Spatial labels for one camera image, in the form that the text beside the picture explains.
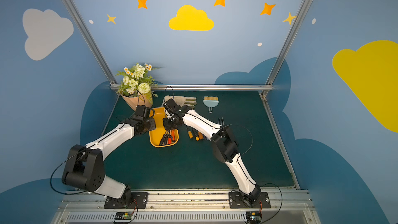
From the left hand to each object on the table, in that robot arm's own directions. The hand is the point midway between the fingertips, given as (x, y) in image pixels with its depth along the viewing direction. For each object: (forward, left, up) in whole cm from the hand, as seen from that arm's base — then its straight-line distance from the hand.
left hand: (151, 122), depth 92 cm
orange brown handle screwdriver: (-4, -30, -8) cm, 31 cm away
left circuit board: (-46, +5, -11) cm, 47 cm away
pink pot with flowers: (+14, +7, +17) cm, 23 cm away
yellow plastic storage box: (-7, -3, -4) cm, 9 cm away
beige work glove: (+25, -16, -9) cm, 31 cm away
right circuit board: (-45, -57, -12) cm, 73 cm away
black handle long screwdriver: (-1, -26, -9) cm, 28 cm away
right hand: (-2, -10, 0) cm, 10 cm away
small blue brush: (+26, -37, -10) cm, 46 cm away
